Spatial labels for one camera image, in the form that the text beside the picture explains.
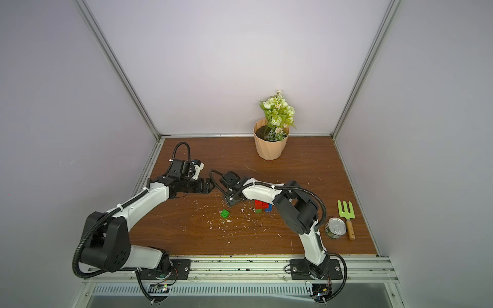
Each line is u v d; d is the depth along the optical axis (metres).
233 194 0.67
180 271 0.73
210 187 0.81
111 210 0.47
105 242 0.42
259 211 0.89
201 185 0.78
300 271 0.73
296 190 0.52
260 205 0.86
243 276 0.73
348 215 0.87
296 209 0.50
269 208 0.88
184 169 0.71
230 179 0.73
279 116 0.91
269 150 1.00
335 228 0.78
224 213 0.87
